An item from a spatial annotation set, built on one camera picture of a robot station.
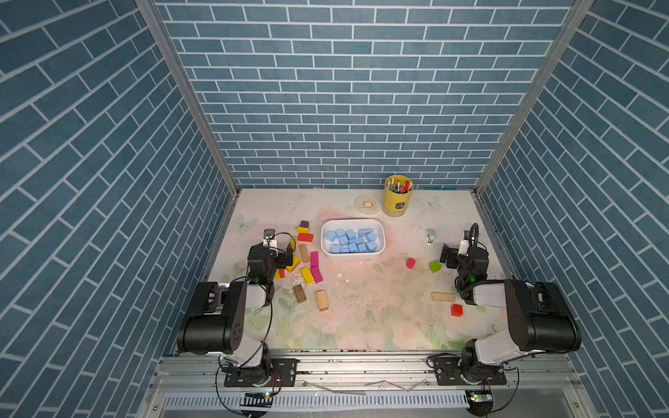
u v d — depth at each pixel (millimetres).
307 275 935
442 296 891
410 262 959
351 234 1038
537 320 449
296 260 954
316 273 938
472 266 722
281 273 920
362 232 1036
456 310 854
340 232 1027
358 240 1023
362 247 990
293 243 1029
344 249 987
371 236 1019
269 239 793
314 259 969
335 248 985
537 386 750
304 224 1056
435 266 956
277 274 926
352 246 988
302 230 1050
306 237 1046
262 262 713
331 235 1017
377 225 1019
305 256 988
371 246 990
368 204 1155
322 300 866
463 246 839
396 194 1023
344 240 1012
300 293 887
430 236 1019
